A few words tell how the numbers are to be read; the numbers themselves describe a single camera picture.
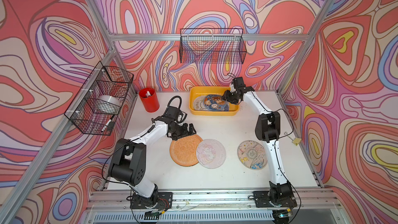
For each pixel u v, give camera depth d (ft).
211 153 2.90
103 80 2.70
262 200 2.40
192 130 2.68
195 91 3.84
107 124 2.36
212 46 3.15
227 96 3.14
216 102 3.63
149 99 3.32
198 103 3.65
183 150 2.92
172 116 2.38
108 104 2.28
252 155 2.90
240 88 2.74
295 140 3.07
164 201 2.38
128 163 1.47
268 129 2.15
